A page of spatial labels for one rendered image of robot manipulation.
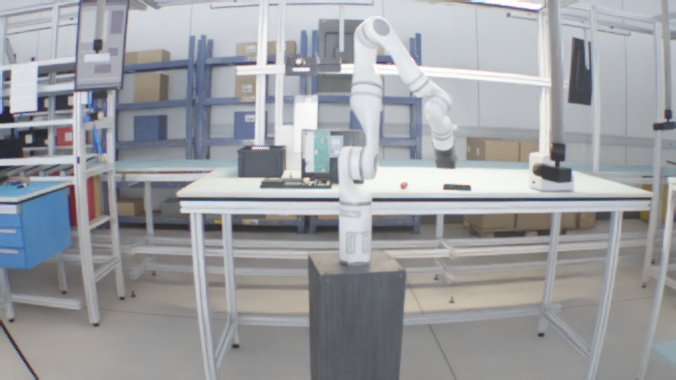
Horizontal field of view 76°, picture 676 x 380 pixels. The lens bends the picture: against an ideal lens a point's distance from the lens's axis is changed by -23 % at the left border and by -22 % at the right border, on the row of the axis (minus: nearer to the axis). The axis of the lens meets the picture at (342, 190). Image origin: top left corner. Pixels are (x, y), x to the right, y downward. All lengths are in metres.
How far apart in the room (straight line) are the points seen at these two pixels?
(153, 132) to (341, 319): 4.77
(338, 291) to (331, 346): 0.17
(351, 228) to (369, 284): 0.17
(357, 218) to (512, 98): 5.23
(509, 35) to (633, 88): 2.05
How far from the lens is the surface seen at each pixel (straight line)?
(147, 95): 6.07
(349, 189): 1.54
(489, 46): 6.59
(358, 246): 1.55
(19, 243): 2.74
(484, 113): 6.51
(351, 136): 2.16
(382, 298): 1.54
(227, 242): 2.85
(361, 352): 1.59
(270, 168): 2.35
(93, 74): 2.90
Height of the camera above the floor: 1.28
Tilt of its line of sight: 8 degrees down
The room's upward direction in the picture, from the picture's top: straight up
